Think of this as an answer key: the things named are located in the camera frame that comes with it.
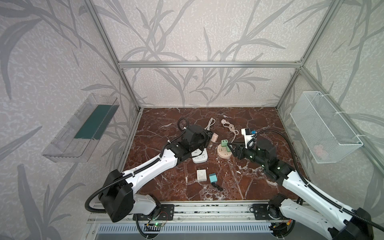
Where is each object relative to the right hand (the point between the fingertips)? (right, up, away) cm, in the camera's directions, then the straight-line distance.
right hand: (230, 138), depth 75 cm
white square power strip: (-15, -14, +15) cm, 26 cm away
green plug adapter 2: (-2, -5, -3) cm, 6 cm away
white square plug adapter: (-15, -22, +9) cm, 28 cm away
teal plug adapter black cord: (-8, -24, +7) cm, 26 cm away
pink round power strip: (-2, -11, +18) cm, 21 cm away
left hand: (-7, +5, +1) cm, 8 cm away
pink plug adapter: (-8, +1, 0) cm, 8 cm away
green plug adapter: (-1, -5, +17) cm, 18 cm away
